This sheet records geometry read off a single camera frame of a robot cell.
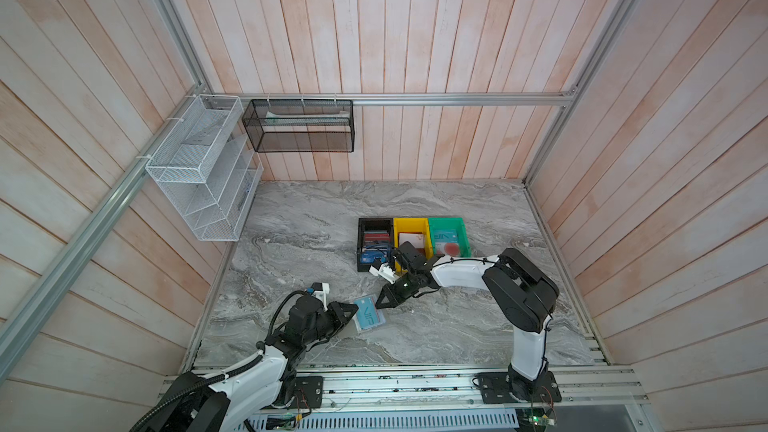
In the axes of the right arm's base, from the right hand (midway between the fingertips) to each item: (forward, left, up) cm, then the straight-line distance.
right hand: (378, 305), depth 88 cm
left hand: (-4, +5, +3) cm, 8 cm away
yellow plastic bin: (+27, -12, +4) cm, 30 cm away
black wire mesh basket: (+55, +29, +25) cm, 67 cm away
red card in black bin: (+23, +1, +2) cm, 23 cm away
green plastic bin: (+24, -24, +2) cm, 34 cm away
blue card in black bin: (+15, +4, +3) cm, 16 cm away
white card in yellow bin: (+24, -12, +1) cm, 27 cm away
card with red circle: (+19, -24, +2) cm, 30 cm away
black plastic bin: (+25, +2, +6) cm, 26 cm away
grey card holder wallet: (-5, +6, +1) cm, 8 cm away
